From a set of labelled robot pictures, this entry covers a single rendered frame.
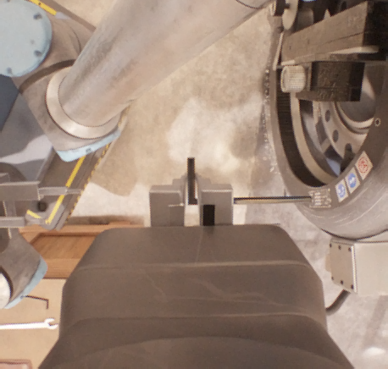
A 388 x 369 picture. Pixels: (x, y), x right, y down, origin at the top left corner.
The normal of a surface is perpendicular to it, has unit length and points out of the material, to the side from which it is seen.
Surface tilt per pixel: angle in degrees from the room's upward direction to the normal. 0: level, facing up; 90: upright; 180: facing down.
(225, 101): 0
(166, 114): 0
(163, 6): 50
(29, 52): 5
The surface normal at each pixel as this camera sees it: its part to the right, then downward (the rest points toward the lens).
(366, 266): 0.00, -0.14
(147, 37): -0.43, 0.79
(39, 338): 0.01, 0.25
